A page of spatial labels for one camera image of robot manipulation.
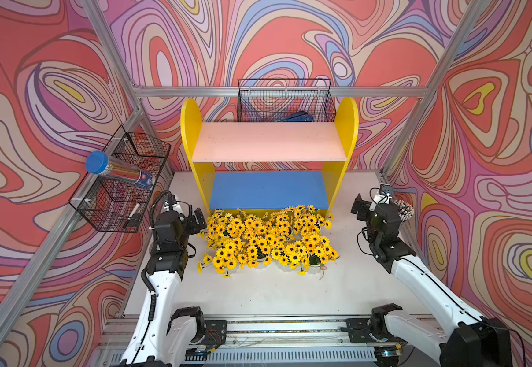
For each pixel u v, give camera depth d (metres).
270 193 0.96
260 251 0.78
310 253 0.78
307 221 0.84
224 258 0.76
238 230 0.82
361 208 0.71
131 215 0.73
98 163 0.62
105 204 0.70
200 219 0.71
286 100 0.96
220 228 0.84
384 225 0.58
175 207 0.67
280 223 0.84
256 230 0.81
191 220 0.69
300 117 0.87
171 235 0.56
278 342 0.73
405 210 0.82
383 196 0.64
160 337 0.41
